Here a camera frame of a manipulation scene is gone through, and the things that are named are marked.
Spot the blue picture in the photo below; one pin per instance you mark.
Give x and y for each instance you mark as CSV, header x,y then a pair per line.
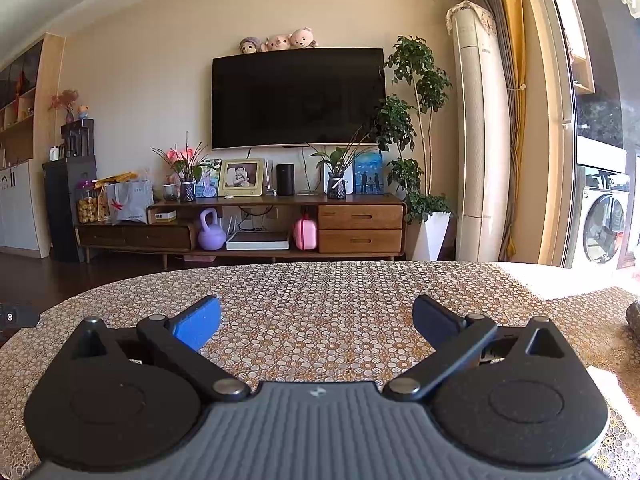
x,y
369,175

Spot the purple kettlebell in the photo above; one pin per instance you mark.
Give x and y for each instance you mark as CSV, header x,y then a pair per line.
x,y
212,237

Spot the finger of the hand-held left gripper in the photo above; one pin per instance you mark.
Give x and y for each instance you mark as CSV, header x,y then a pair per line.
x,y
22,316

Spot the white washing machine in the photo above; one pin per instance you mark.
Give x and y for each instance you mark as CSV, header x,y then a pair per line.
x,y
602,220

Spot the dark brown cloth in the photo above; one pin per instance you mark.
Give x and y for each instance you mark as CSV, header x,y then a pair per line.
x,y
634,316

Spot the white router with antennas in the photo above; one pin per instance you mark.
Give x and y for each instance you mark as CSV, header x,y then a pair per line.
x,y
233,225

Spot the pink flowers in vase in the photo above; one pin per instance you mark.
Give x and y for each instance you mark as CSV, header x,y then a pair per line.
x,y
65,102

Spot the tall green plant white pot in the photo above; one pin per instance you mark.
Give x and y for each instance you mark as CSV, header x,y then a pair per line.
x,y
417,85

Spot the glass sliding door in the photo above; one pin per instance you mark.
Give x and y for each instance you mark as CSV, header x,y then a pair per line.
x,y
560,185

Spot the jar of golden balls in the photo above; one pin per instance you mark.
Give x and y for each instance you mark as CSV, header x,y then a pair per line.
x,y
87,207

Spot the white cup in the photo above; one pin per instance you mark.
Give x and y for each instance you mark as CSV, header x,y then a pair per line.
x,y
54,154

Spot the wooden wall cabinet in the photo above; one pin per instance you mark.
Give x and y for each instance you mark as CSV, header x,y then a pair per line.
x,y
575,35

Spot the pink flower plant in vase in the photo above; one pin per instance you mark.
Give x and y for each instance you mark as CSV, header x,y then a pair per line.
x,y
186,190

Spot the grey-haired plush doll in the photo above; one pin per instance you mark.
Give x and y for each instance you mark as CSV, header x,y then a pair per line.
x,y
248,46

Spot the small white box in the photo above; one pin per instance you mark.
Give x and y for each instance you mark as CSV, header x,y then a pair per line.
x,y
165,216

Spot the white flat box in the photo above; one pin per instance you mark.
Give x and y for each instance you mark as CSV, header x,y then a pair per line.
x,y
257,241

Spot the black cylinder speaker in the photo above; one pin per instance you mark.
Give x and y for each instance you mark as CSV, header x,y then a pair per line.
x,y
285,180

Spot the grey shopping bag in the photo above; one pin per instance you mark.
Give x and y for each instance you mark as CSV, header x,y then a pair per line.
x,y
131,202

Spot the yellow package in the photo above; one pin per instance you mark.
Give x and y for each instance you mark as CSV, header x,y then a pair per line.
x,y
117,178

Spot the small plant pot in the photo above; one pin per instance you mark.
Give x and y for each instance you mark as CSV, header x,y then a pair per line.
x,y
170,193

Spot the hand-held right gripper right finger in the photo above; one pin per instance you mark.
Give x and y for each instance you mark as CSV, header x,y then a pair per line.
x,y
435,320

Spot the black water dispenser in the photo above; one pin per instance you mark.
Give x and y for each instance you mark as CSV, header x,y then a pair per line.
x,y
62,200

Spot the black flat television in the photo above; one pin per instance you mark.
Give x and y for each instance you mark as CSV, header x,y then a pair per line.
x,y
297,97

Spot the small girl picture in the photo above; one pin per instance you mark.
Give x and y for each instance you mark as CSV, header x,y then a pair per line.
x,y
207,180

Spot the orchid plant in dark vase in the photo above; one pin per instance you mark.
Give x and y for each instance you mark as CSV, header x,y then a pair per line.
x,y
336,185

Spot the small doll figurine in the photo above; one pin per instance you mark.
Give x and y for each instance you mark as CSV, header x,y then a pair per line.
x,y
83,111

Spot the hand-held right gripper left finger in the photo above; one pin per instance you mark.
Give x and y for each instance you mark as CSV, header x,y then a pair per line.
x,y
197,322

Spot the pink flat object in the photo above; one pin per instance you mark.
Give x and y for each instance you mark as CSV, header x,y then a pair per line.
x,y
200,258

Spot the yellow curtain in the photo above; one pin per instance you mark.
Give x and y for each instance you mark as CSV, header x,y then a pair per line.
x,y
510,10

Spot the wooden television stand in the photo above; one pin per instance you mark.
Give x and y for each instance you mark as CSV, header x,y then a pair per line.
x,y
280,207

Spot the yellow photo frame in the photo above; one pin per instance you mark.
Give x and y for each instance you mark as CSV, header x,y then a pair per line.
x,y
241,177

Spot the lace cover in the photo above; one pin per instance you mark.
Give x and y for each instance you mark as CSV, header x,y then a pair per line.
x,y
472,14

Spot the pink carry case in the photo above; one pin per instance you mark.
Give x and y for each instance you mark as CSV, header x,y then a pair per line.
x,y
305,234

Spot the cream standing air conditioner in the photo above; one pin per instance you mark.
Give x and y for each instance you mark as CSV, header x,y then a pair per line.
x,y
482,160

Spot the light wooden drawer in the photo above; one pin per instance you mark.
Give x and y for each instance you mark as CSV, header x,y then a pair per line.
x,y
360,216
360,241

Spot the wooden shelf cabinet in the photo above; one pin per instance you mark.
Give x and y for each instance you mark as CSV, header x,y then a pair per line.
x,y
20,185

